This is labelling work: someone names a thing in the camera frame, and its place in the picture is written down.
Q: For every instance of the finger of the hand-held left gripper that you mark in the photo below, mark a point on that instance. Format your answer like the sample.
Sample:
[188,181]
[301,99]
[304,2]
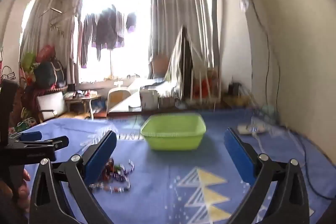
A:
[30,136]
[56,142]

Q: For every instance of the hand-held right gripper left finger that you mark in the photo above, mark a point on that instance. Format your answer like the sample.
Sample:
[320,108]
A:
[101,158]

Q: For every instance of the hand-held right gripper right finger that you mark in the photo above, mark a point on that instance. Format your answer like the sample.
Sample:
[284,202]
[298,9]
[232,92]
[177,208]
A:
[240,158]

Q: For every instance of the green plastic basin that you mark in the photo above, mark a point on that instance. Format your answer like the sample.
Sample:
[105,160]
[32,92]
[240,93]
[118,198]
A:
[173,134]

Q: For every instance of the person's left hand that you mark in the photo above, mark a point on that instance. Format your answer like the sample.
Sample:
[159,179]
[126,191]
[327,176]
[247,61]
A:
[23,191]

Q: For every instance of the white power strip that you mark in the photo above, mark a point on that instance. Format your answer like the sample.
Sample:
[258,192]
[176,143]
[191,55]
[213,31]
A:
[248,129]

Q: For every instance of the white chair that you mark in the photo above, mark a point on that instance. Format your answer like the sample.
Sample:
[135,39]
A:
[51,103]

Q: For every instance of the small wooden table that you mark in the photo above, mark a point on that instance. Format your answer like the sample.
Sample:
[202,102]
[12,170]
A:
[82,100]

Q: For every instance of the bright green bag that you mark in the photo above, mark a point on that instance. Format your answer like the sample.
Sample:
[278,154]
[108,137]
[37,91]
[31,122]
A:
[28,60]

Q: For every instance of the dark green bag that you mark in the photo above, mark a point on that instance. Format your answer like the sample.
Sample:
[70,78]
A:
[48,73]

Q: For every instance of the white plastic stool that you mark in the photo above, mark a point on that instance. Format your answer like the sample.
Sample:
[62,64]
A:
[120,99]

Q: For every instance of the red bag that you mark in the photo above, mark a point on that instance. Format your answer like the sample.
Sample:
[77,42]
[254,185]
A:
[46,53]

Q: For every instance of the dark object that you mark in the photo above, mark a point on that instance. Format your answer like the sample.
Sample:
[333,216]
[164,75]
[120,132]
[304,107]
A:
[234,87]

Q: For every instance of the white box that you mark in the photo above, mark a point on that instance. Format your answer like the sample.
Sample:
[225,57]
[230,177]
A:
[149,99]

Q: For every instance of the white rack with orange things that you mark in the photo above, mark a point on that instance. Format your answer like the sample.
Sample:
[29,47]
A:
[206,86]

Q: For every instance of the grey curtain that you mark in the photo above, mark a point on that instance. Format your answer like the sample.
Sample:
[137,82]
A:
[181,3]
[50,29]

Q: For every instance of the lavender hanging shirt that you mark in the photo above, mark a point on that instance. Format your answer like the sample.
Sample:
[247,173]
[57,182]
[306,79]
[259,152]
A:
[85,40]

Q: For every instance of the folded silver sheet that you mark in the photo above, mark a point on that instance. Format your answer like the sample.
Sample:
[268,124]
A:
[178,66]

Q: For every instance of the dark purple hanging jacket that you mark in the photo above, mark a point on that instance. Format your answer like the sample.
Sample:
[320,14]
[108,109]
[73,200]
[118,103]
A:
[109,29]

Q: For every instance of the small dark hanging garment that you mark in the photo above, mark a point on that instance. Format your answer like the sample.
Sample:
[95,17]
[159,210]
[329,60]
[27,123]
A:
[131,20]

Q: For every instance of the white wall socket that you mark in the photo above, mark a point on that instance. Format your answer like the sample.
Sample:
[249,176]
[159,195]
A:
[244,4]

